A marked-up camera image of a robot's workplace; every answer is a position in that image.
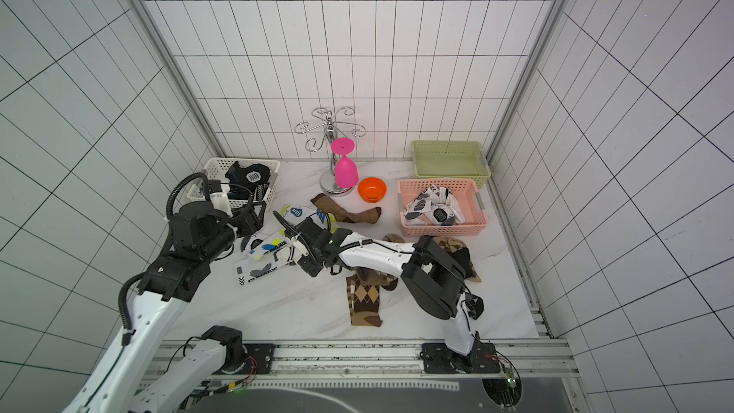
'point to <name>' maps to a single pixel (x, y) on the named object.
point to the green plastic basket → (451, 160)
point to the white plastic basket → (217, 170)
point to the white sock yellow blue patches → (300, 212)
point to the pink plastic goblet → (346, 170)
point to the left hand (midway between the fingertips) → (256, 212)
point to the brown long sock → (367, 215)
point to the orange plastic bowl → (372, 189)
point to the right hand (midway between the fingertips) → (309, 249)
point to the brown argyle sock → (363, 289)
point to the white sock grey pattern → (435, 206)
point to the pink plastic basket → (466, 192)
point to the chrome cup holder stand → (328, 182)
